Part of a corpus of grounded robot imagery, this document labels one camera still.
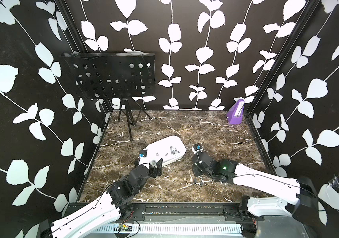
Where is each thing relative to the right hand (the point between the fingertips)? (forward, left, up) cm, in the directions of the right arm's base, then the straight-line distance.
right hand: (191, 162), depth 77 cm
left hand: (+1, +19, +2) cm, 19 cm away
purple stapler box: (+41, -35, -6) cm, 55 cm away
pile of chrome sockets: (-6, -3, -14) cm, 15 cm away
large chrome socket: (+11, +20, -12) cm, 26 cm away
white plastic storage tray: (+15, +13, -13) cm, 23 cm away
